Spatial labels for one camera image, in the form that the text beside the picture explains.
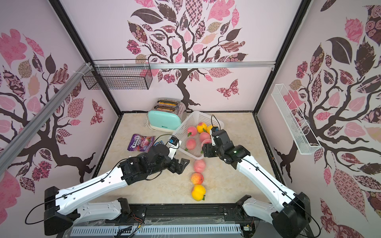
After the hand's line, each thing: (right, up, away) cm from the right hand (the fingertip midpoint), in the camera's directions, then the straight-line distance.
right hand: (208, 149), depth 78 cm
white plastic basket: (-9, +18, +30) cm, 36 cm away
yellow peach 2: (+2, +11, +25) cm, 28 cm away
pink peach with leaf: (-9, +9, +22) cm, 26 cm away
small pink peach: (-1, +6, +21) cm, 22 cm away
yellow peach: (-4, +12, +25) cm, 28 cm away
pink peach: (-1, +5, -1) cm, 5 cm away
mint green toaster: (-27, +20, +19) cm, 38 cm away
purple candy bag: (-44, +1, +21) cm, 49 cm away
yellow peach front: (-6, -22, -2) cm, 23 cm away
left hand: (-15, -4, -8) cm, 17 cm away
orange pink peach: (-6, -16, +1) cm, 17 cm away
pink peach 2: (-5, -10, +5) cm, 12 cm away
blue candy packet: (-32, +1, +22) cm, 39 cm away
